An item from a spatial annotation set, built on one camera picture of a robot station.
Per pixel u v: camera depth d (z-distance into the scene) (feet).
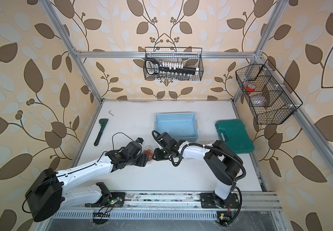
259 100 2.41
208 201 2.41
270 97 2.68
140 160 2.44
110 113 3.74
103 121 3.45
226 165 1.51
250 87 2.65
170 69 2.70
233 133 3.17
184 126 3.44
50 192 1.32
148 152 2.97
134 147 2.15
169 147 2.24
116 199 2.42
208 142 3.12
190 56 2.99
